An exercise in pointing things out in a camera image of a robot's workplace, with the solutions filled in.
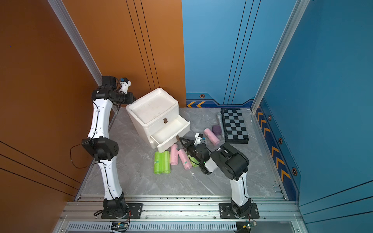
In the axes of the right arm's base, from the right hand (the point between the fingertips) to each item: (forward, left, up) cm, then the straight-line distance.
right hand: (179, 139), depth 88 cm
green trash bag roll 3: (-14, -9, -3) cm, 17 cm away
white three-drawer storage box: (+8, +13, +12) cm, 19 cm away
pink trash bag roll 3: (-11, -4, -8) cm, 14 cm away
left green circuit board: (-42, +27, -14) cm, 52 cm away
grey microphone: (+23, -29, -9) cm, 38 cm away
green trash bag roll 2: (-11, +8, -9) cm, 16 cm away
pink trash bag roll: (+5, -24, -10) cm, 26 cm away
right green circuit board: (-42, -35, -13) cm, 56 cm away
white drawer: (+13, +1, -3) cm, 13 cm away
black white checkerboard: (+18, -39, -9) cm, 43 cm away
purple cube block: (+14, -25, -8) cm, 30 cm away
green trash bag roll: (-11, +13, -9) cm, 19 cm away
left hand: (+21, +27, +16) cm, 38 cm away
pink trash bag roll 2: (-5, +4, -9) cm, 11 cm away
